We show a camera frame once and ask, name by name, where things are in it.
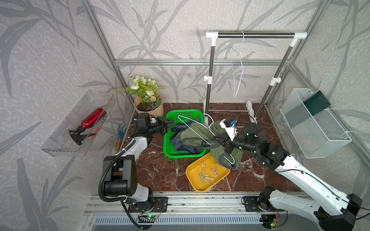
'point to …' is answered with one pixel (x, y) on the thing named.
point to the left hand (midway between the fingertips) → (174, 119)
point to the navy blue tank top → (177, 141)
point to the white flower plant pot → (148, 99)
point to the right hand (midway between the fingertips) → (214, 136)
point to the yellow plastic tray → (204, 172)
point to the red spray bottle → (77, 134)
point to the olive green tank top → (190, 139)
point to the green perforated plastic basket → (168, 150)
